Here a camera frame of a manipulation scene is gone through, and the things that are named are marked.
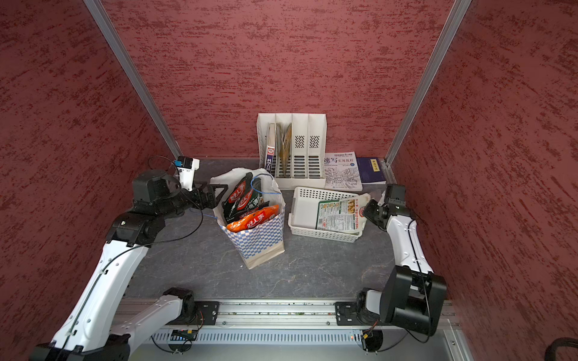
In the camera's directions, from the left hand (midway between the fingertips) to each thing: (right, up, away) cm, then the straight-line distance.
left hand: (215, 190), depth 68 cm
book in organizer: (+15, +17, +24) cm, 33 cm away
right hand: (+53, -10, +17) cm, 56 cm away
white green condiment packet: (+47, -12, +23) cm, 54 cm away
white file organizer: (+24, +19, +40) cm, 50 cm away
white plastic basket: (+28, -14, +28) cm, 42 cm away
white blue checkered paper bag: (+14, -18, +7) cm, 24 cm away
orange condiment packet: (+11, -9, +2) cm, 15 cm away
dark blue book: (+65, +8, +47) cm, 81 cm away
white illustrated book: (+49, +7, +45) cm, 67 cm away
